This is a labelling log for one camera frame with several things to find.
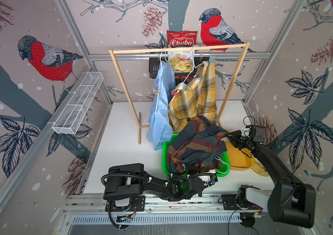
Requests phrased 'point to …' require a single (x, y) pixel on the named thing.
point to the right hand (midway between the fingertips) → (226, 133)
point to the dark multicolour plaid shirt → (198, 142)
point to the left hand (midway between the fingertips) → (200, 158)
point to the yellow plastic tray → (240, 159)
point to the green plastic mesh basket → (223, 170)
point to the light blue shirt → (159, 130)
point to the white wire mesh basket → (77, 101)
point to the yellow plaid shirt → (196, 97)
